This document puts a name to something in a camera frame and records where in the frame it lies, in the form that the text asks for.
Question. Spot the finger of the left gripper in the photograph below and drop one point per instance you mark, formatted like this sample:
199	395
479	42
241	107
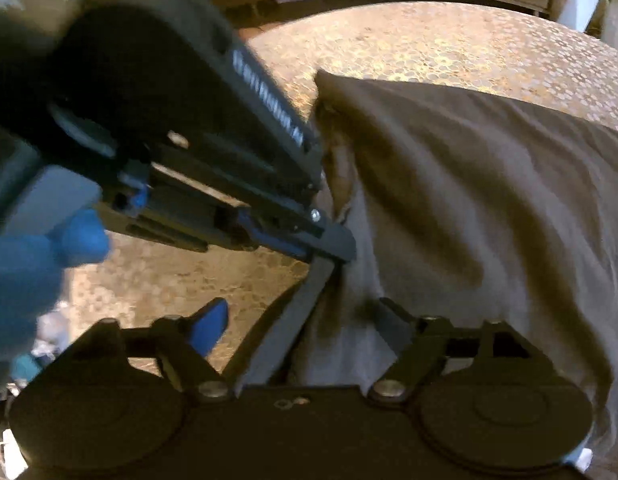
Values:
263	349

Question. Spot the blue gloved left hand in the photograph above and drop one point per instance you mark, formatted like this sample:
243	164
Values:
32	269

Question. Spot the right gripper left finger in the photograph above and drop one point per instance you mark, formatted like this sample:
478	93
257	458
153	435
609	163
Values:
182	344

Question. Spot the white square plant pot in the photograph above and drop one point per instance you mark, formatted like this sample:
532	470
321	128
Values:
577	14

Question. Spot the beige patterned round rug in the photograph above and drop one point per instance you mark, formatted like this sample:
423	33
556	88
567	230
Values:
462	45

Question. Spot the grey sweatshirt garment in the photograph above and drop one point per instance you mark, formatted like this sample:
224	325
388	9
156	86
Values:
474	207

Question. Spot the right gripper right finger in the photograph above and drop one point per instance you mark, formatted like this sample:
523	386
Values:
418	344

